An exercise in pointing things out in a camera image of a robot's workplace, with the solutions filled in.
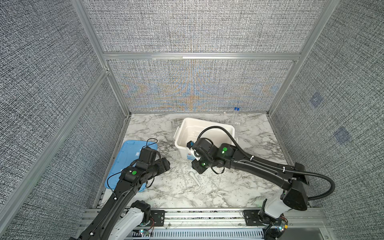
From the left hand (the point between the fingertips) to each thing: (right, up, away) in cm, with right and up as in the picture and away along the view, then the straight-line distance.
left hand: (165, 166), depth 78 cm
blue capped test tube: (+44, +33, +25) cm, 60 cm away
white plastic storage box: (+13, +19, +19) cm, 30 cm away
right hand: (+15, +2, -2) cm, 16 cm away
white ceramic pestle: (+15, -8, +8) cm, 19 cm away
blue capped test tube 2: (+46, +32, +25) cm, 61 cm away
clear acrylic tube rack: (+51, +26, +37) cm, 68 cm away
